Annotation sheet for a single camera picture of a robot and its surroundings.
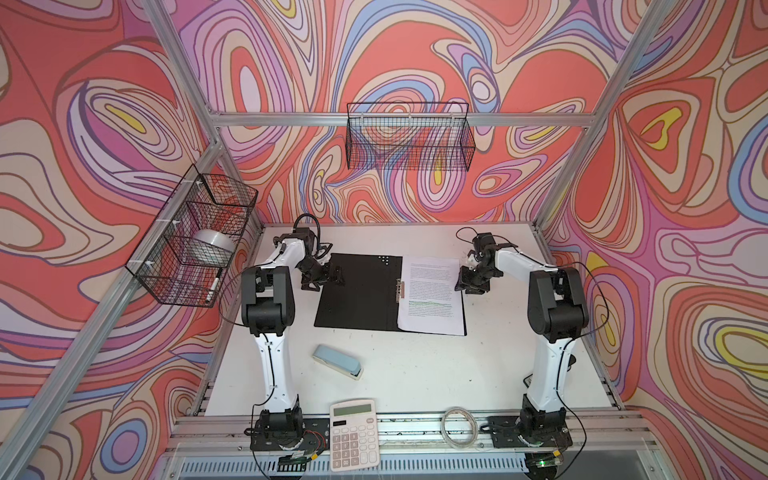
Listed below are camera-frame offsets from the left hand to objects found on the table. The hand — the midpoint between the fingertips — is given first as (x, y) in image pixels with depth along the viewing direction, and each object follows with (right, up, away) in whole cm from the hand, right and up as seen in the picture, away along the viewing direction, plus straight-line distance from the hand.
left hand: (333, 282), depth 101 cm
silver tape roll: (-25, +14, -26) cm, 39 cm away
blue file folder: (+12, -5, -2) cm, 13 cm away
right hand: (+44, -4, -1) cm, 45 cm away
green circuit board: (-5, -42, -29) cm, 51 cm away
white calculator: (+10, -34, -29) cm, 46 cm away
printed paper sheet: (+33, -7, -5) cm, 34 cm away
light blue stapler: (+5, -20, -18) cm, 27 cm away
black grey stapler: (+69, -19, -20) cm, 74 cm away
